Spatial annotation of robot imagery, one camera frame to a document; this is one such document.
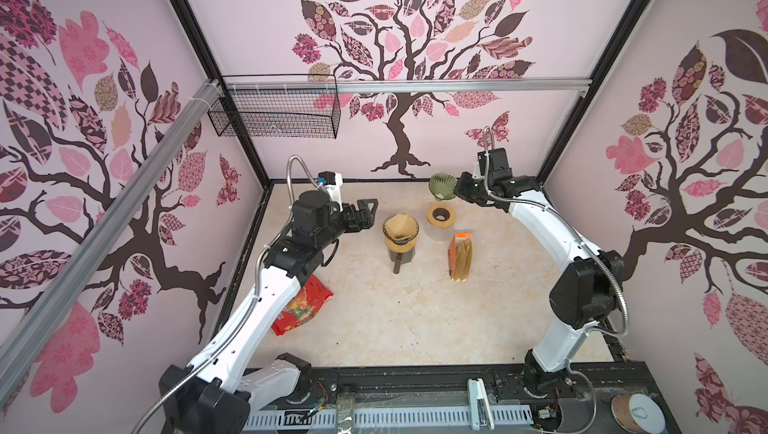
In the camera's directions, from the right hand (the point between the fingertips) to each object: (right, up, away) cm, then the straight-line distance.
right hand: (456, 182), depth 87 cm
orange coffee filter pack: (+2, -21, +3) cm, 22 cm away
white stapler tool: (+1, -55, -19) cm, 59 cm away
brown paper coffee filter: (-16, -13, +2) cm, 21 cm away
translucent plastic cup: (-4, -16, +12) cm, 20 cm away
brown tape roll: (+36, -54, -22) cm, 68 cm away
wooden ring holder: (-4, -13, +10) cm, 17 cm away
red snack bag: (-45, -36, -3) cm, 58 cm away
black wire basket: (-55, +26, +8) cm, 62 cm away
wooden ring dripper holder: (-16, -20, +1) cm, 26 cm away
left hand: (-26, -8, -14) cm, 31 cm away
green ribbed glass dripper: (-4, -1, 0) cm, 4 cm away
